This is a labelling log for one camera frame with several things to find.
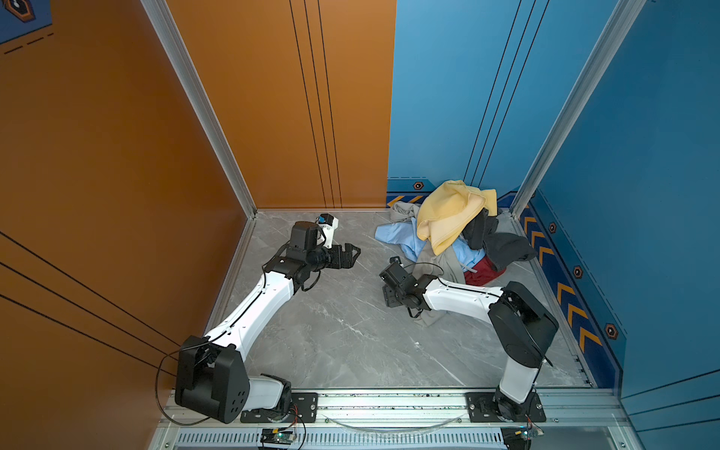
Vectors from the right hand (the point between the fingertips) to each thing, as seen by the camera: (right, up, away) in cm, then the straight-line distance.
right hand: (392, 293), depth 93 cm
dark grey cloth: (+41, +15, +10) cm, 45 cm away
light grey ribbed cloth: (+17, +9, +1) cm, 20 cm away
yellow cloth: (+20, +29, +6) cm, 36 cm away
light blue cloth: (+6, +20, +14) cm, 26 cm away
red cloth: (+32, +6, +3) cm, 32 cm away
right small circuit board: (+30, -32, -22) cm, 49 cm away
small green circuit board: (-32, -32, -22) cm, 50 cm away
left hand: (-14, +16, -11) cm, 24 cm away
